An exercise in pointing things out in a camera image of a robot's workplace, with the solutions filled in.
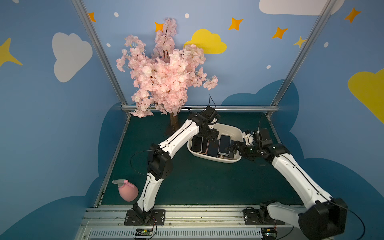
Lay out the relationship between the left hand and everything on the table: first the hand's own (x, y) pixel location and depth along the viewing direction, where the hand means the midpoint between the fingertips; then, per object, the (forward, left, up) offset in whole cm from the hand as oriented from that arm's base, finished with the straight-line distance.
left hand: (211, 134), depth 87 cm
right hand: (-10, -13, 0) cm, 16 cm away
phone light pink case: (-2, -2, -12) cm, 12 cm away
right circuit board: (-46, -28, -19) cm, 57 cm away
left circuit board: (-47, +34, -18) cm, 61 cm away
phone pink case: (+3, +8, -17) cm, 19 cm away
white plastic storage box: (+12, -19, -13) cm, 26 cm away
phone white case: (+5, -11, -16) cm, 20 cm away
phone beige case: (-5, -15, -17) cm, 23 cm away
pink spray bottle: (-32, +42, -6) cm, 53 cm away
